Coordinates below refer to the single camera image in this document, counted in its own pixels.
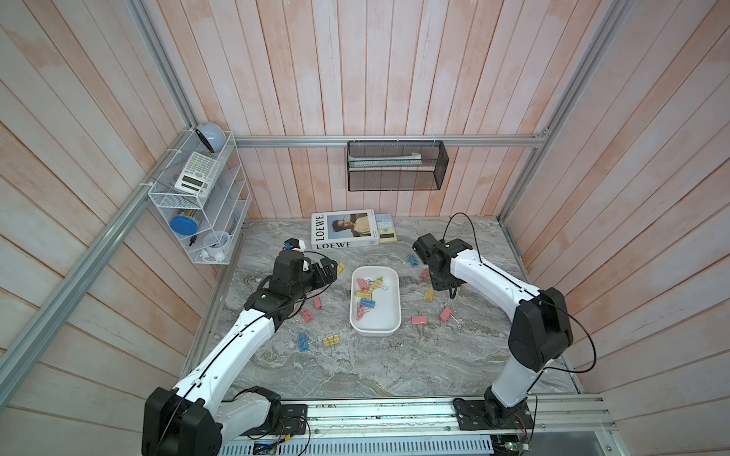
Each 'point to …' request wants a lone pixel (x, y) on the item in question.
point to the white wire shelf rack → (219, 214)
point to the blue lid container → (183, 225)
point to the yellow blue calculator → (386, 229)
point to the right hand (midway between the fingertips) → (450, 278)
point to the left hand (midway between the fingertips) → (325, 271)
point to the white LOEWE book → (343, 229)
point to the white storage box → (375, 304)
